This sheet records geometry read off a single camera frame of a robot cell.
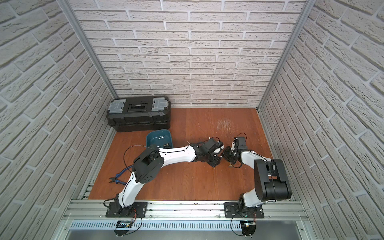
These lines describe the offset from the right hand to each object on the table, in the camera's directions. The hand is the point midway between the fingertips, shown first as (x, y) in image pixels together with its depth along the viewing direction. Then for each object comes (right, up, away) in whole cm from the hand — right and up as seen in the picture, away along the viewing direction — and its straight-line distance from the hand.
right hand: (223, 153), depth 94 cm
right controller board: (+8, -31, -23) cm, 39 cm away
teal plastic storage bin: (-41, +9, +6) cm, 43 cm away
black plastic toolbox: (-55, +26, 0) cm, 61 cm away
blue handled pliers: (-64, -12, -11) cm, 66 cm away
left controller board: (-54, -30, -21) cm, 66 cm away
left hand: (-2, -3, -6) cm, 7 cm away
